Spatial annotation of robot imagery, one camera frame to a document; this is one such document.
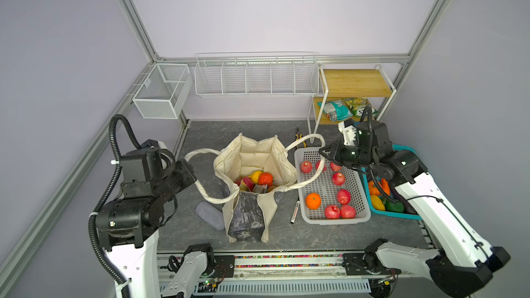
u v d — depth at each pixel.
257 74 0.97
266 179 0.85
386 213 0.75
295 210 0.86
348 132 0.61
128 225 0.32
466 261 0.37
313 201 0.84
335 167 0.61
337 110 0.99
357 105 1.02
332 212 0.81
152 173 0.39
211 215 0.83
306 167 0.94
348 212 0.81
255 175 0.91
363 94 0.86
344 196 0.85
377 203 0.83
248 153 0.89
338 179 0.91
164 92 1.02
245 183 0.81
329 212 0.82
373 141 0.48
